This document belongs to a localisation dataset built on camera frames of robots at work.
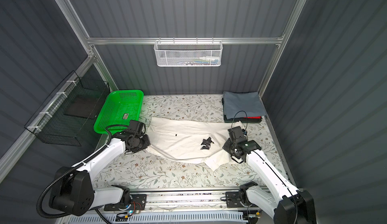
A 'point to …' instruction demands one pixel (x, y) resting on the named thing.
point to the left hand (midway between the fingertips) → (147, 144)
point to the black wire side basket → (69, 115)
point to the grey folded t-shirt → (241, 104)
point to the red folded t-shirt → (257, 117)
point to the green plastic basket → (119, 108)
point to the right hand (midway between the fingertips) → (228, 147)
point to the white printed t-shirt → (189, 141)
